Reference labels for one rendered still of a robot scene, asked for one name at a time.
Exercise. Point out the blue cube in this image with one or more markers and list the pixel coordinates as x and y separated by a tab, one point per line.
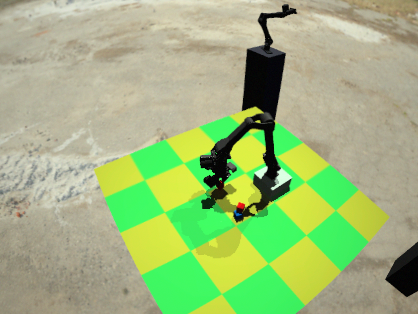
238	215

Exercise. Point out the red cube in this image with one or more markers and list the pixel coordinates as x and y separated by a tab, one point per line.
222	184
240	207

